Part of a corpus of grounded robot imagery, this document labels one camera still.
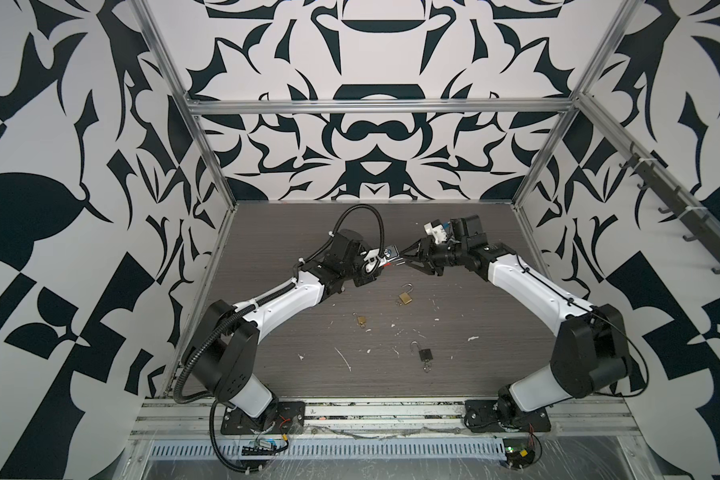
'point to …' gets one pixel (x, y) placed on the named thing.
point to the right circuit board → (519, 452)
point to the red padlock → (393, 256)
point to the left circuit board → (262, 447)
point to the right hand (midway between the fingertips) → (403, 256)
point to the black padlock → (425, 355)
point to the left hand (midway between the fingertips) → (378, 250)
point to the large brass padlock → (405, 297)
